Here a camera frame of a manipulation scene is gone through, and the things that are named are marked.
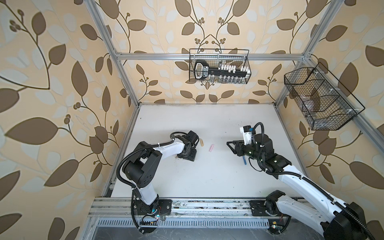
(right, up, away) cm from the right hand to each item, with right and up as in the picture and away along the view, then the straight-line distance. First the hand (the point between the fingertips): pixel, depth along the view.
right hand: (230, 144), depth 77 cm
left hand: (-21, -10, +14) cm, 27 cm away
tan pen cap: (-15, -3, +21) cm, 26 cm away
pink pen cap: (-9, -6, +19) cm, 21 cm away
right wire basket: (+46, +20, -5) cm, 51 cm away
